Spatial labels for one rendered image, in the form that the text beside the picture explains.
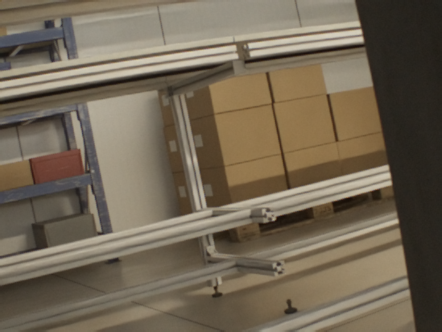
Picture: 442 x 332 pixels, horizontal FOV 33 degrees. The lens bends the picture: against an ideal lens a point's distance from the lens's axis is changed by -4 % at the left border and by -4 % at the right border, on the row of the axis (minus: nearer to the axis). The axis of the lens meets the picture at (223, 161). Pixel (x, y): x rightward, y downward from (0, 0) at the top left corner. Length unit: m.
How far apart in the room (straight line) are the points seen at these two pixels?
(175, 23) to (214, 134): 1.32
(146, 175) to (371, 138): 1.53
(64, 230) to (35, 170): 0.40
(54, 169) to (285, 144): 1.38
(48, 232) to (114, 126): 1.00
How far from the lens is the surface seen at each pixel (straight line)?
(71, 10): 1.57
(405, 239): 0.58
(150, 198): 5.26
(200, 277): 2.72
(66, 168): 4.63
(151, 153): 5.28
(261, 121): 4.50
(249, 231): 4.42
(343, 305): 1.81
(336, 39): 2.71
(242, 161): 4.42
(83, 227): 4.64
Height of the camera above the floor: 0.61
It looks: 2 degrees down
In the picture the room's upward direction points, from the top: 11 degrees counter-clockwise
